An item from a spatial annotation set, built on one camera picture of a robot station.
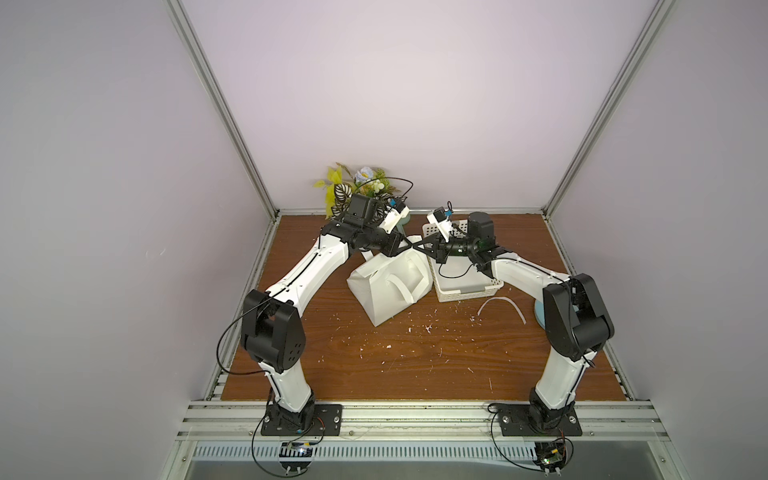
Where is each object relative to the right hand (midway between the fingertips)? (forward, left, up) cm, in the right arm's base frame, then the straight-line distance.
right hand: (417, 239), depth 84 cm
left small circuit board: (-49, +30, -23) cm, 62 cm away
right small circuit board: (-48, -32, -23) cm, 62 cm away
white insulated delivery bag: (-14, +9, -2) cm, 16 cm away
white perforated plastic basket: (-10, -11, -5) cm, 16 cm away
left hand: (-2, +2, +2) cm, 3 cm away
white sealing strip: (-8, -28, -20) cm, 35 cm away
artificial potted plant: (+15, +24, +7) cm, 29 cm away
